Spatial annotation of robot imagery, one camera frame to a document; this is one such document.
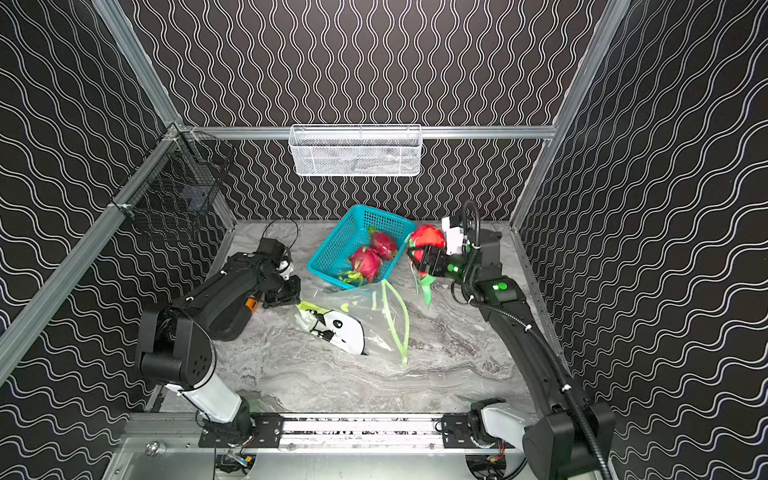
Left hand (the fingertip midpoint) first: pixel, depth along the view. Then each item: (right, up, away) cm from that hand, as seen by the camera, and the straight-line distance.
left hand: (308, 297), depth 89 cm
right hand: (+32, +14, -13) cm, 37 cm away
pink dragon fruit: (+17, +9, +8) cm, 21 cm away
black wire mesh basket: (-42, +32, +4) cm, 53 cm away
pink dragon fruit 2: (+22, +16, +15) cm, 31 cm away
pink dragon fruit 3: (+32, +17, -18) cm, 41 cm away
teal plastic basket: (+10, +20, +24) cm, 33 cm away
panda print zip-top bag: (+18, -4, -10) cm, 21 cm away
